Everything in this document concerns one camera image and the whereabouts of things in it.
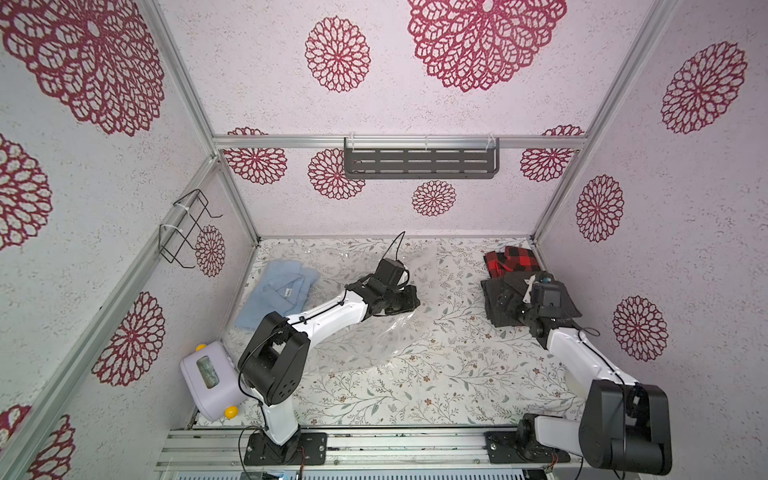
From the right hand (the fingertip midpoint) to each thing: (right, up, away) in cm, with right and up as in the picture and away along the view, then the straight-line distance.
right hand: (510, 298), depth 89 cm
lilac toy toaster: (-83, -21, -10) cm, 86 cm away
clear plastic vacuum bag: (-54, +10, +23) cm, 59 cm away
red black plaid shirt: (+10, +12, +20) cm, 25 cm away
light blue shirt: (-73, +2, +14) cm, 74 cm away
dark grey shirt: (-5, +1, -8) cm, 9 cm away
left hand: (-27, -1, -3) cm, 27 cm away
